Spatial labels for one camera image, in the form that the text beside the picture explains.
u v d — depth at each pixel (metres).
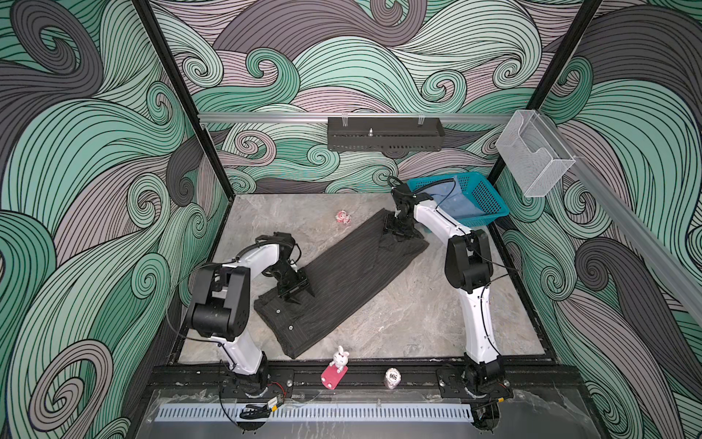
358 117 0.93
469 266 0.60
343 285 0.92
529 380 0.76
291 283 0.77
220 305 0.47
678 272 0.52
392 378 0.69
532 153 0.80
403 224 0.87
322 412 0.70
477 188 1.16
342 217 1.10
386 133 0.95
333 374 0.72
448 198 1.14
